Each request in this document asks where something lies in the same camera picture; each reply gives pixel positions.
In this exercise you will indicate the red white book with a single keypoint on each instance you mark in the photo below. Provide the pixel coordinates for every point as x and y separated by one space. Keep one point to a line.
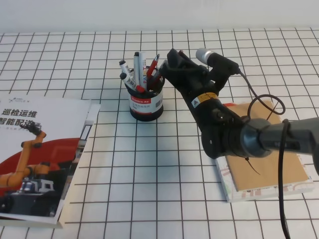
256 194

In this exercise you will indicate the brown kraft notebook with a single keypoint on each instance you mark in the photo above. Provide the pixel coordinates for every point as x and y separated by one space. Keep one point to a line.
256 173

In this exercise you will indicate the lower white marker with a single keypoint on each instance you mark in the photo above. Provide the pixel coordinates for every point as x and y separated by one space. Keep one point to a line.
128 80

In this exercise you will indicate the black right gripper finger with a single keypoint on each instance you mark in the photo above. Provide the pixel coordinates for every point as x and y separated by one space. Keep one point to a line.
178 62
166 70

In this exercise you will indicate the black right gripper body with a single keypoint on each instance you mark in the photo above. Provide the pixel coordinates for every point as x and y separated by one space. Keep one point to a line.
220 127

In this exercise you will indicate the white red robot brochure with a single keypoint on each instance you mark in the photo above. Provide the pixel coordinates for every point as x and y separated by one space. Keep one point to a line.
32 154

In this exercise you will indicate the thick white book underneath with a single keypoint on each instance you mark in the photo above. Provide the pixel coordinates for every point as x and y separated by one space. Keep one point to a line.
74 161

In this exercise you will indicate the red ballpoint pen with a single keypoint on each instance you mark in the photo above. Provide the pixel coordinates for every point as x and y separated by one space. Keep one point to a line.
150 70

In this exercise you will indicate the black mesh pen holder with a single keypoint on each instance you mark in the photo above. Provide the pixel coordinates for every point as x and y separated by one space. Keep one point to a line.
147 106

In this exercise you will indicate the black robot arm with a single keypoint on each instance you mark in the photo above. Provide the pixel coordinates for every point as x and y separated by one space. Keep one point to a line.
261 137

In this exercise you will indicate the tall white marker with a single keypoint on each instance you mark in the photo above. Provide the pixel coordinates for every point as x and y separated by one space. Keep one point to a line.
140 69

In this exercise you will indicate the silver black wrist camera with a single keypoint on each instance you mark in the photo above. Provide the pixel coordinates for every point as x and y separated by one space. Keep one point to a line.
222 67

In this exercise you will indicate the white marker black cap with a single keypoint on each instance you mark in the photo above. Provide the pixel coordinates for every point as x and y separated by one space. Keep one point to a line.
124 67

